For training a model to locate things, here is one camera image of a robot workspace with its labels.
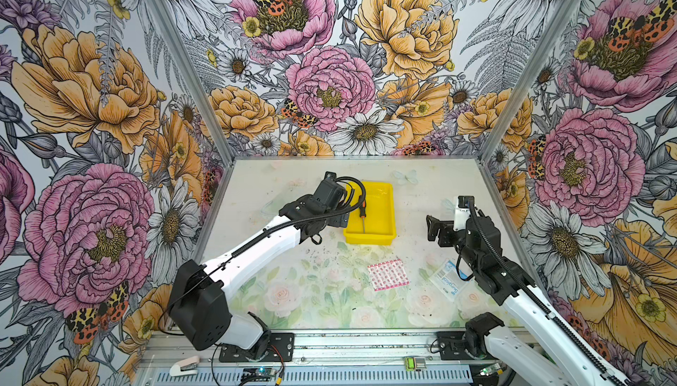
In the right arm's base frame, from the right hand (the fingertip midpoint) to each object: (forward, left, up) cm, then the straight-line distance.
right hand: (443, 225), depth 78 cm
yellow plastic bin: (+13, +16, -17) cm, 27 cm away
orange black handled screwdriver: (+17, +22, -17) cm, 32 cm away
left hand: (+5, +34, -1) cm, 35 cm away
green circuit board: (-33, +52, -18) cm, 64 cm away
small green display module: (-32, +12, -16) cm, 37 cm away
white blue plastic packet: (-10, -3, -18) cm, 21 cm away
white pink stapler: (-31, +71, -16) cm, 79 cm away
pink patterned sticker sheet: (-7, +15, -18) cm, 25 cm away
